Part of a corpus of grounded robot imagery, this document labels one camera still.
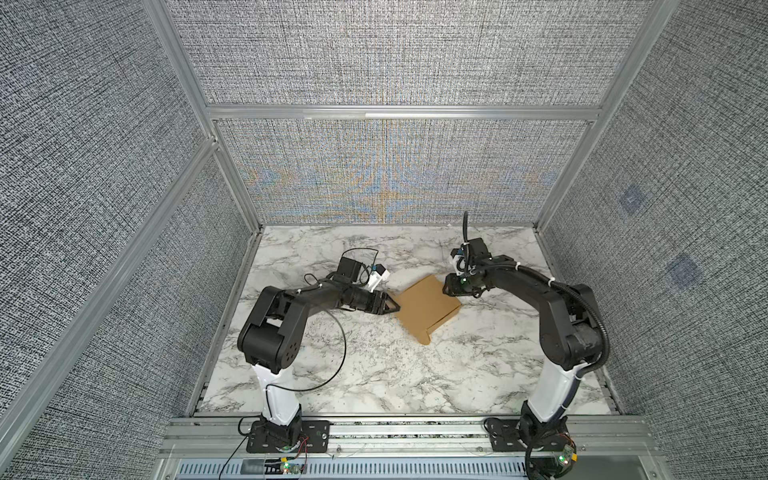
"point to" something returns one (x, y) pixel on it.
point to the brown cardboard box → (423, 306)
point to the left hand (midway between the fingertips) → (398, 306)
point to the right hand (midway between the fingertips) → (449, 281)
